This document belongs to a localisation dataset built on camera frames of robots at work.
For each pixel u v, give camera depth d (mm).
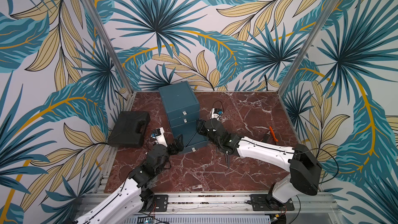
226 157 876
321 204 753
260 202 721
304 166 429
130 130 916
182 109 836
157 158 554
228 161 858
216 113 705
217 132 582
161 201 732
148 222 714
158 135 663
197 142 863
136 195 521
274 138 949
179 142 689
